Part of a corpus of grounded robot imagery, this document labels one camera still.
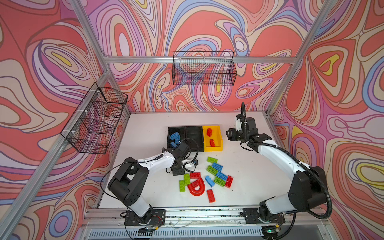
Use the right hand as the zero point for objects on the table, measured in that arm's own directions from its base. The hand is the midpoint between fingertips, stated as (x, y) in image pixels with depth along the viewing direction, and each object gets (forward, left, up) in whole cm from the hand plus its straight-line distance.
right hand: (232, 135), depth 88 cm
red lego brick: (+10, +12, -10) cm, 19 cm away
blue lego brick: (+8, +35, -11) cm, 38 cm away
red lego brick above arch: (-18, +23, -13) cm, 32 cm away
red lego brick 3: (-23, +4, -13) cm, 27 cm away
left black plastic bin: (+15, +32, -14) cm, 38 cm away
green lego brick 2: (-9, +12, -14) cm, 20 cm away
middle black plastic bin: (+12, +21, -13) cm, 28 cm away
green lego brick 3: (-16, +13, -14) cm, 24 cm away
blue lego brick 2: (+6, +35, -13) cm, 37 cm away
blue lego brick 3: (-14, +9, -13) cm, 21 cm away
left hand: (-11, +31, -14) cm, 36 cm away
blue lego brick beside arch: (-22, +15, -13) cm, 30 cm away
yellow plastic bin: (+7, +10, -13) cm, 18 cm away
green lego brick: (-24, +30, -14) cm, 41 cm away
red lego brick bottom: (-31, +15, -14) cm, 37 cm away
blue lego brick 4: (-19, +7, -14) cm, 25 cm away
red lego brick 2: (+4, +10, -13) cm, 17 cm away
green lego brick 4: (-22, +9, -14) cm, 28 cm away
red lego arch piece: (-23, +21, -14) cm, 34 cm away
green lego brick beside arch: (-21, +28, -13) cm, 37 cm away
